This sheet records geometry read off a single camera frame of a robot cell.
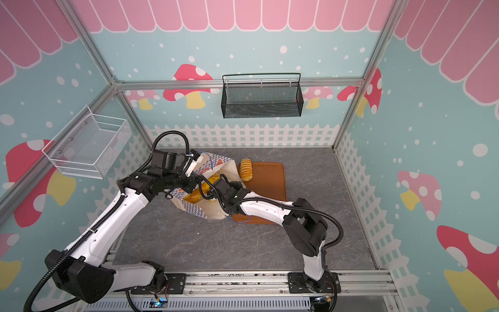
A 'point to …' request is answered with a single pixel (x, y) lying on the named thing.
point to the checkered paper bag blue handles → (210, 166)
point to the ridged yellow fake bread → (246, 170)
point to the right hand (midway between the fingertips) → (237, 183)
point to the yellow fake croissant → (211, 180)
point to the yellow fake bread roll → (194, 197)
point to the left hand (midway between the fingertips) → (200, 181)
